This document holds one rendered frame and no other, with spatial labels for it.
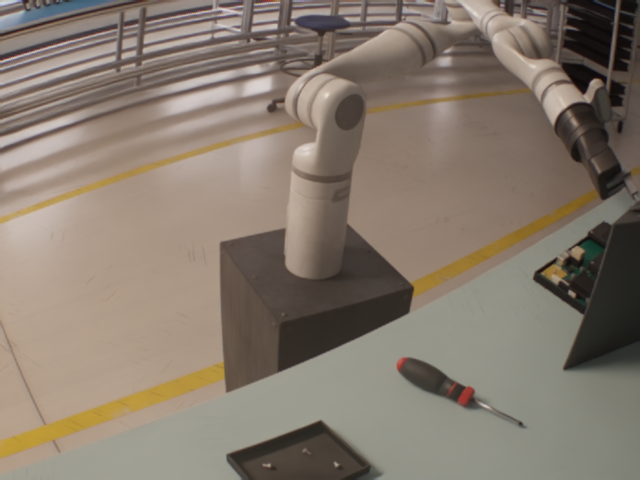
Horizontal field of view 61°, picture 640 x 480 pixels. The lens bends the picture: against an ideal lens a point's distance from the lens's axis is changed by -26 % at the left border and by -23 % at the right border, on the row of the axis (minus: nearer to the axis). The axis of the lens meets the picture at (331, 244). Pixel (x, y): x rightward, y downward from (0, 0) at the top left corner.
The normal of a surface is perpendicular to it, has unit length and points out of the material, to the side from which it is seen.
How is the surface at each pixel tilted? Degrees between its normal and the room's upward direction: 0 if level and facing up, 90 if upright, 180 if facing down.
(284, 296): 0
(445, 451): 0
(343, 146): 92
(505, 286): 0
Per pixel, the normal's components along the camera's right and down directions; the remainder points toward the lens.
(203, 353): 0.09, -0.85
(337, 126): 0.52, 0.54
